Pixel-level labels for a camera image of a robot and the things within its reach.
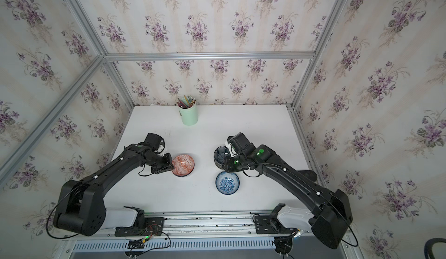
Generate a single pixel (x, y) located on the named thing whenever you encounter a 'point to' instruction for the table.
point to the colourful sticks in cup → (190, 102)
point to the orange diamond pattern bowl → (183, 165)
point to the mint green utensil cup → (189, 115)
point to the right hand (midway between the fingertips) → (226, 166)
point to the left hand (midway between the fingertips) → (176, 168)
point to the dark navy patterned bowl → (219, 155)
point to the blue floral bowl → (227, 183)
